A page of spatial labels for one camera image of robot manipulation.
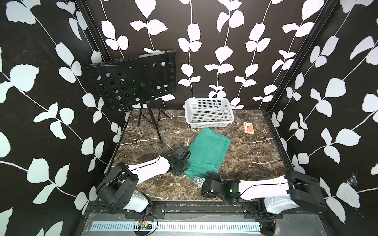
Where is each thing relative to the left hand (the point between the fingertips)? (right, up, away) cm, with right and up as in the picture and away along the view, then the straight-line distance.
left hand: (189, 165), depth 87 cm
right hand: (+8, -6, -6) cm, 12 cm away
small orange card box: (+45, +23, +23) cm, 55 cm away
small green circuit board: (-22, -25, -17) cm, 37 cm away
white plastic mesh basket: (+15, +34, +31) cm, 48 cm away
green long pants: (+12, +7, +8) cm, 16 cm away
